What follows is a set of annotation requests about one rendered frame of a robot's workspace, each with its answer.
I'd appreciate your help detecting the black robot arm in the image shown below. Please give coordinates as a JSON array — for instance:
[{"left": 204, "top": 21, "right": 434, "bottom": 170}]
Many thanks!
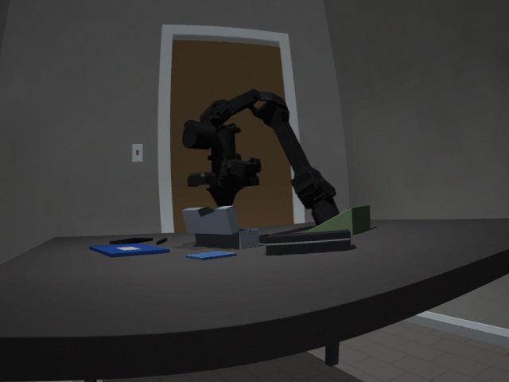
[{"left": 182, "top": 89, "right": 340, "bottom": 226}]

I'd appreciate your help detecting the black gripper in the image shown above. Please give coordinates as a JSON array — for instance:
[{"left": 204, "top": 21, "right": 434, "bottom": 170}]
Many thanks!
[{"left": 187, "top": 149, "right": 259, "bottom": 206}]

